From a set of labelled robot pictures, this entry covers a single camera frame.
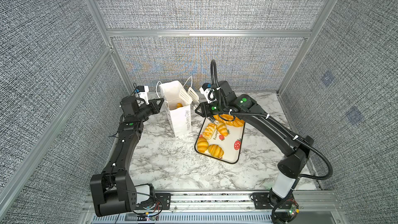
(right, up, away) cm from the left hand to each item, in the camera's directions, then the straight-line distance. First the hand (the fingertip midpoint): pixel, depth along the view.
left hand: (163, 99), depth 79 cm
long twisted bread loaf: (+30, -9, -17) cm, 36 cm away
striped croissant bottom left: (+20, -25, +10) cm, 34 cm away
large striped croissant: (+5, -2, +24) cm, 25 cm away
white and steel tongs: (+14, +1, -6) cm, 15 cm away
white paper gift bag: (+8, -6, -2) cm, 10 cm away
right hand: (+17, -5, -4) cm, 19 cm away
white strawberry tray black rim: (+31, -25, +16) cm, 43 cm away
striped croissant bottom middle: (+27, -28, +7) cm, 40 cm away
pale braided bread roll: (+24, -18, +15) cm, 33 cm away
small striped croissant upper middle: (+32, -17, +17) cm, 40 cm away
